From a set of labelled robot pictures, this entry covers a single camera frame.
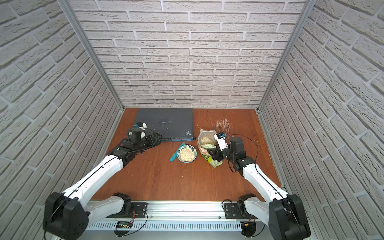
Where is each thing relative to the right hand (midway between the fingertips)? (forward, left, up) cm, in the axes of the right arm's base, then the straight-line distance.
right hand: (209, 148), depth 83 cm
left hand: (+8, +30, +6) cm, 32 cm away
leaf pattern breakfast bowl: (+2, +14, -8) cm, 16 cm away
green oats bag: (+8, +1, -4) cm, 9 cm away
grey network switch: (+25, +22, -7) cm, 34 cm away
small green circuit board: (-32, +46, -14) cm, 57 cm away
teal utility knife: (+4, +21, -12) cm, 24 cm away
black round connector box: (-37, -15, -13) cm, 42 cm away
